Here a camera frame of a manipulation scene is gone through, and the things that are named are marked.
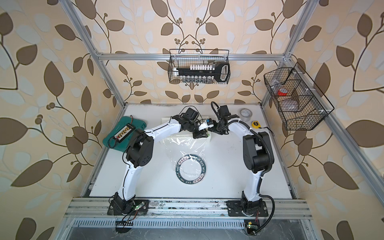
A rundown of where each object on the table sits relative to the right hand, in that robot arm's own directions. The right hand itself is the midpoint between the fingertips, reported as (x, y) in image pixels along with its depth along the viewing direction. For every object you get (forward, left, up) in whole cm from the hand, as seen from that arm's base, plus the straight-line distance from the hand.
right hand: (211, 129), depth 97 cm
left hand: (-2, +5, +3) cm, 6 cm away
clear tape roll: (+17, -28, -5) cm, 33 cm away
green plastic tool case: (-7, +63, -1) cm, 63 cm away
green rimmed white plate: (-23, +14, -6) cm, 28 cm away
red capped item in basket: (+5, -38, +26) cm, 46 cm away
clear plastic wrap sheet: (-10, +22, -3) cm, 25 cm away
